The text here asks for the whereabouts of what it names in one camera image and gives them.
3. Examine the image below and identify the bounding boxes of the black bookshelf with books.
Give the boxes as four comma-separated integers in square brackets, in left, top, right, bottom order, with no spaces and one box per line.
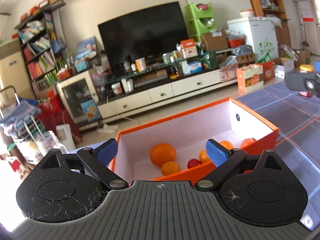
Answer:
[15,0,66,99]

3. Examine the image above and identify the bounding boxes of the orange mandarin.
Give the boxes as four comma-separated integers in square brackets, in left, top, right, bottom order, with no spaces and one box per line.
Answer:
[149,144,176,167]
[199,149,212,164]
[220,140,234,150]
[161,161,180,176]
[240,138,256,150]

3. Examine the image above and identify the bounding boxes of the yellow lid snack canister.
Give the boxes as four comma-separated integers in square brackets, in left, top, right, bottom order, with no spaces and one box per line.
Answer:
[299,64,315,73]

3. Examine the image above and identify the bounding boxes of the red shopping bag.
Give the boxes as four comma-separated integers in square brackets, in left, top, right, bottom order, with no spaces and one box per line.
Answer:
[37,90,82,144]

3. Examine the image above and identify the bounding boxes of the blue plaid tablecloth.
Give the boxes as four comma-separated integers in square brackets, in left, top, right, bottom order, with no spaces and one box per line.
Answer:
[67,81,320,230]

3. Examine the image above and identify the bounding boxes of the brown cardboard box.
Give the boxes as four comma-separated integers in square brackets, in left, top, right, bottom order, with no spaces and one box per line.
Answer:
[200,31,228,50]

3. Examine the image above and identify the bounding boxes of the green stacked storage bins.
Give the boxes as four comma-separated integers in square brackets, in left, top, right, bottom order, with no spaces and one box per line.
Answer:
[184,3,216,42]

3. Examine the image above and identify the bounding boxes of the white orange medicine box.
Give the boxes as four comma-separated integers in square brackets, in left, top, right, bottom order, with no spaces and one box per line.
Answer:
[181,38,198,59]

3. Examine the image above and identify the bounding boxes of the red tomato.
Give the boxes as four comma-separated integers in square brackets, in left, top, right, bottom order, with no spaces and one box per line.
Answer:
[187,159,202,169]

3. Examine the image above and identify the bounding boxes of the orange cardboard box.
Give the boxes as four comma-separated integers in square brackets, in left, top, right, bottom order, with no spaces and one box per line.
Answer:
[109,98,279,184]

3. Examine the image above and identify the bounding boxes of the black flat television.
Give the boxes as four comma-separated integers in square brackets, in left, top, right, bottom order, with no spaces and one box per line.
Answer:
[98,2,188,76]

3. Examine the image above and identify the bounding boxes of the orange fruit gift box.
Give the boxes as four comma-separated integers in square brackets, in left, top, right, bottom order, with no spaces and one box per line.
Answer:
[236,64,264,93]

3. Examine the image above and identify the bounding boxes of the wooden display shelf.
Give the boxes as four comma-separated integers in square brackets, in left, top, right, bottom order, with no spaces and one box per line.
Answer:
[250,0,291,46]

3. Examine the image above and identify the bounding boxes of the white bowl on freezer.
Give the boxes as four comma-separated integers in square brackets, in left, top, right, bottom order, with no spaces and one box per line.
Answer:
[239,9,254,17]

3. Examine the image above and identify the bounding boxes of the small glass door cabinet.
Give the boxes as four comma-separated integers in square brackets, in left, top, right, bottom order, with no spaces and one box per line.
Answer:
[56,69,102,127]

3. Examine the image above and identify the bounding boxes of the cream TV stand cabinet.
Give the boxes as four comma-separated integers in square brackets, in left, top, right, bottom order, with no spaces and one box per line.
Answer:
[98,56,238,121]

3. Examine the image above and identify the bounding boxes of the folding shopping trolley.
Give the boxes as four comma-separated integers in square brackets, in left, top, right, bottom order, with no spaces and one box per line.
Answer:
[1,86,46,151]

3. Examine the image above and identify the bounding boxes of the white floor air conditioner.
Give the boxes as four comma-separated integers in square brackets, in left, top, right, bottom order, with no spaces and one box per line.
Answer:
[1,38,36,99]

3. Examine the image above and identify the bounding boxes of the white chest freezer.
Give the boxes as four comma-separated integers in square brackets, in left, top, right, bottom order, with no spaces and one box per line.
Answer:
[227,17,279,62]

